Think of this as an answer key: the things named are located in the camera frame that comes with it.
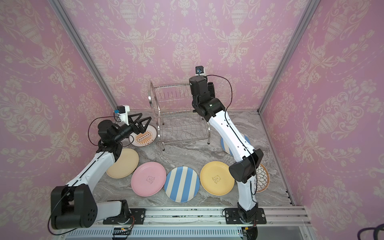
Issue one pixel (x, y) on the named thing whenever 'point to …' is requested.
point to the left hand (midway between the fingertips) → (146, 117)
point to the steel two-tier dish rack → (176, 120)
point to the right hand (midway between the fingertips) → (207, 83)
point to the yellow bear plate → (216, 179)
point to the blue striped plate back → (225, 147)
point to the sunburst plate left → (145, 138)
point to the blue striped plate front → (182, 184)
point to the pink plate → (148, 179)
